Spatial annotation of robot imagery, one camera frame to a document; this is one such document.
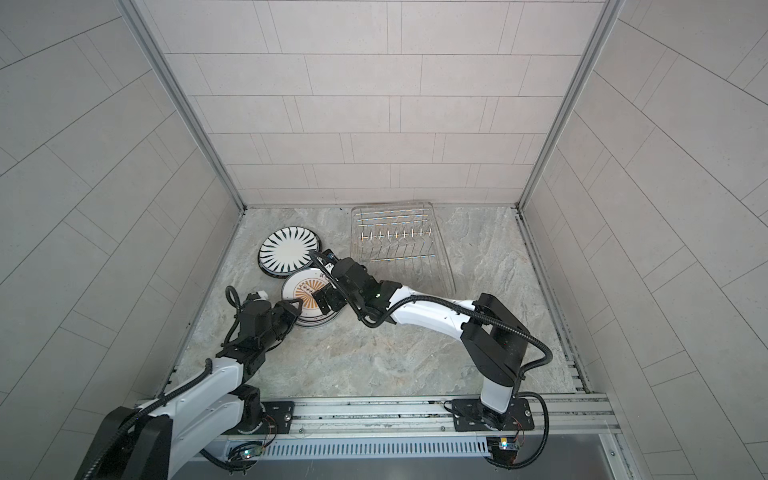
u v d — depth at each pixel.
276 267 0.96
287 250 1.00
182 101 0.86
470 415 0.71
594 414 0.73
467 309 0.47
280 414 0.71
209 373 0.53
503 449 0.68
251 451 0.64
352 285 0.59
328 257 0.67
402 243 0.97
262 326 0.67
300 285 0.89
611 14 0.71
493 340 0.44
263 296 0.79
